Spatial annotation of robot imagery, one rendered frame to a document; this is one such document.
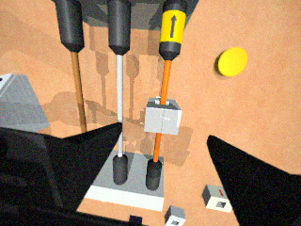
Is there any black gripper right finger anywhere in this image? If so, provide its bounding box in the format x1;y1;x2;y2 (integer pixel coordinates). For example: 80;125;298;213
207;135;301;226

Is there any yellow disc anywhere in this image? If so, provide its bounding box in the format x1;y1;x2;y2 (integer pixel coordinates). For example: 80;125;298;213
214;47;247;76

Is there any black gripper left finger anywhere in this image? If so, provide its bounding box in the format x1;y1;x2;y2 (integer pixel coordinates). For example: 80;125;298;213
0;122;122;211

